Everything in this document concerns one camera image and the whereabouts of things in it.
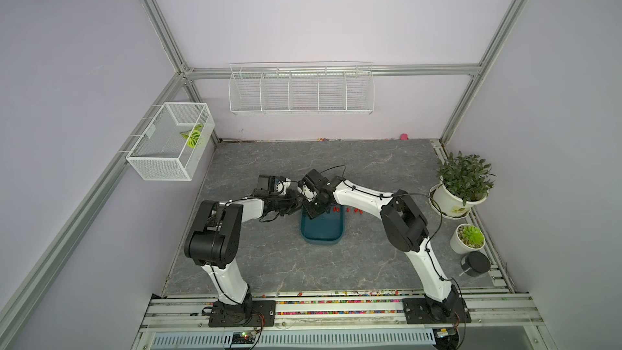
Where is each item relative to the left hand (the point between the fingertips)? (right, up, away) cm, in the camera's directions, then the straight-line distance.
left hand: (308, 202), depth 92 cm
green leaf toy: (-39, +25, -11) cm, 47 cm away
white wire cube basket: (-45, +22, -9) cm, 51 cm away
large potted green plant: (+55, +9, -9) cm, 56 cm away
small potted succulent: (+53, -10, -13) cm, 56 cm away
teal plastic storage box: (+7, -9, -5) cm, 12 cm away
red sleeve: (+16, +2, -26) cm, 31 cm away
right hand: (0, -4, +3) cm, 5 cm away
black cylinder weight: (+56, -18, -13) cm, 60 cm away
